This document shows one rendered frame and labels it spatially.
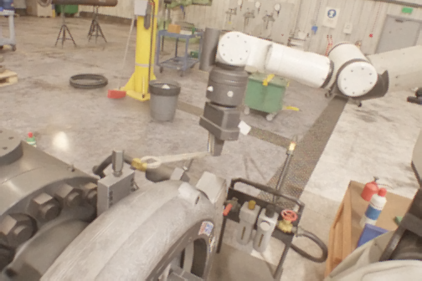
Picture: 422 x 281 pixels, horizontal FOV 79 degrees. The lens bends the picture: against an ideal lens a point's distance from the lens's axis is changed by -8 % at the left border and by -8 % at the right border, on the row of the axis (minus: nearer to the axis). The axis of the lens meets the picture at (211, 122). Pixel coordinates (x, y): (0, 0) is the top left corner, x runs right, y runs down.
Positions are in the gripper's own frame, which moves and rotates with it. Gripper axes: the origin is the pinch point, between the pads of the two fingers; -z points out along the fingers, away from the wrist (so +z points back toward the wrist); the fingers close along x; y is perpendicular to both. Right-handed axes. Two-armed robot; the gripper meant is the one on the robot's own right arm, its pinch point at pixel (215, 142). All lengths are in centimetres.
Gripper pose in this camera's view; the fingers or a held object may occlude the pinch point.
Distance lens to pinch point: 67.3
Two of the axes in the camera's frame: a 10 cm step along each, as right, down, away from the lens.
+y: -8.1, 0.5, -5.8
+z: 1.7, -9.3, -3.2
